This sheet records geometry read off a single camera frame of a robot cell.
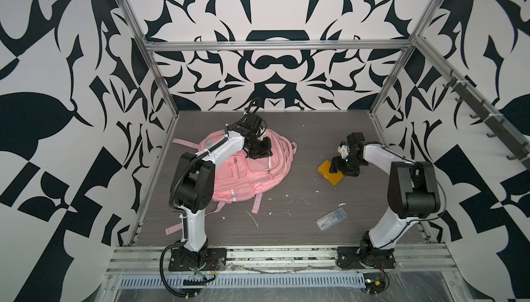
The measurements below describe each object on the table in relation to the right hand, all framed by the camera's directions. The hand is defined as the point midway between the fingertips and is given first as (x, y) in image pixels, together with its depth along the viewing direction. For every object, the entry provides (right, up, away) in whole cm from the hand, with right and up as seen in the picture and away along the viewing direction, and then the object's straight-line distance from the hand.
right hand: (338, 169), depth 95 cm
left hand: (-29, +9, -5) cm, 30 cm away
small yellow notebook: (-3, -4, -2) cm, 5 cm away
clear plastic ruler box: (-7, -18, -12) cm, 22 cm away
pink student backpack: (-42, -2, -9) cm, 43 cm away
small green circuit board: (+4, -34, -23) cm, 42 cm away
